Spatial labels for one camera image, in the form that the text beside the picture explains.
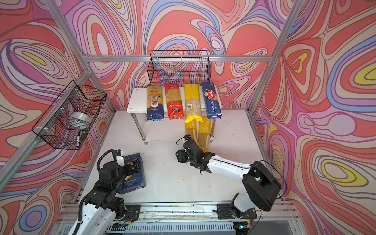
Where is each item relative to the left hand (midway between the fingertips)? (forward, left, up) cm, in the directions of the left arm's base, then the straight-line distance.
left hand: (133, 158), depth 80 cm
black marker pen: (+4, +25, +14) cm, 28 cm away
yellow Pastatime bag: (+25, -32, -3) cm, 41 cm away
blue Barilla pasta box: (-10, -1, -6) cm, 12 cm away
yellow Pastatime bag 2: (+19, -40, -3) cm, 45 cm away
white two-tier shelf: (+21, -4, +22) cm, 31 cm away
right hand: (+3, -26, -4) cm, 26 cm away
